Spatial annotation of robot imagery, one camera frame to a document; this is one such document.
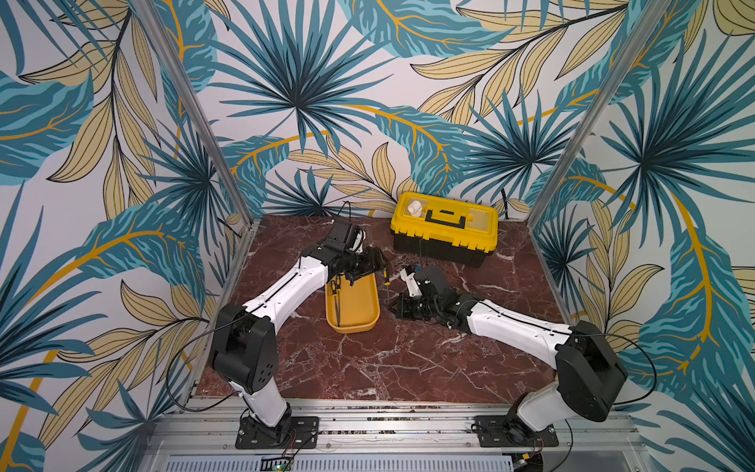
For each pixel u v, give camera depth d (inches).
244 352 17.5
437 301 25.4
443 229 38.2
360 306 37.8
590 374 17.0
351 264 28.3
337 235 26.5
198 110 33.6
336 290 38.9
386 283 33.8
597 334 17.7
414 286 26.7
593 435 29.7
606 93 32.3
